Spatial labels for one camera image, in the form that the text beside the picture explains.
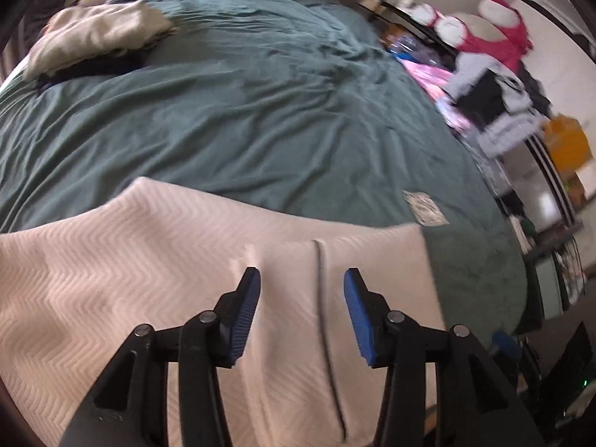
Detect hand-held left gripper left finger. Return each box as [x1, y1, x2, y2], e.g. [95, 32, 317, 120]
[60, 266, 262, 447]

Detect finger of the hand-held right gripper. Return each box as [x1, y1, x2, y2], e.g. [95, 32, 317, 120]
[490, 330, 521, 360]

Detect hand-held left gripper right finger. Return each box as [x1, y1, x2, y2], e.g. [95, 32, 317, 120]
[343, 267, 545, 447]

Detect cream textured pants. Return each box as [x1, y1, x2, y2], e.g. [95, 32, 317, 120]
[0, 177, 451, 447]

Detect white duvet label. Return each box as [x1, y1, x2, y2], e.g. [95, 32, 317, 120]
[403, 190, 450, 228]

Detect black metal rack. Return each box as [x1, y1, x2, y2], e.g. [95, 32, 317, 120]
[358, 0, 587, 336]

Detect yellow cardboard box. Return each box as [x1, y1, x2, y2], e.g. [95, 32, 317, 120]
[542, 114, 593, 175]

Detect teal duvet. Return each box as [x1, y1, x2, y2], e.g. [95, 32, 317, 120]
[0, 0, 529, 336]

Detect pile of grey and black clothes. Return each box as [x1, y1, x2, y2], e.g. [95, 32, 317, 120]
[444, 51, 555, 159]

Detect pink plastic bag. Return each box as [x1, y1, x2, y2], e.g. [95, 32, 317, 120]
[400, 58, 454, 103]

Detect folded dark garment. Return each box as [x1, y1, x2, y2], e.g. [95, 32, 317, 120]
[36, 47, 150, 89]

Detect pink bear plush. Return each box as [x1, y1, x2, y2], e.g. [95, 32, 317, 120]
[412, 0, 534, 73]

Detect folded cream garment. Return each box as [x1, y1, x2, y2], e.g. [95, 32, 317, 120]
[22, 0, 173, 80]

